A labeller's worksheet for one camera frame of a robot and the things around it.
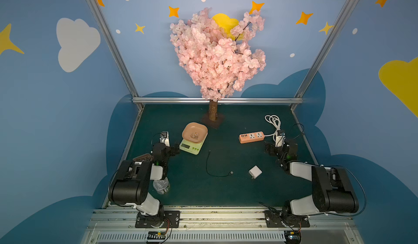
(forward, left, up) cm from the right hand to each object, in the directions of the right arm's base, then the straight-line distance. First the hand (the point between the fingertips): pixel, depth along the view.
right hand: (275, 140), depth 95 cm
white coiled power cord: (+19, -6, -5) cm, 21 cm away
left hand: (-4, +63, +2) cm, 63 cm away
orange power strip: (+4, +13, -4) cm, 14 cm away
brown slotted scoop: (-14, +76, -4) cm, 77 cm away
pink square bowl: (+4, +49, -2) cm, 49 cm away
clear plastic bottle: (-30, +61, -1) cm, 68 cm away
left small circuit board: (-50, +61, -9) cm, 79 cm away
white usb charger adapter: (-18, +13, -5) cm, 23 cm away
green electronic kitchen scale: (-6, +48, -5) cm, 49 cm away
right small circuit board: (-46, -2, -9) cm, 47 cm away
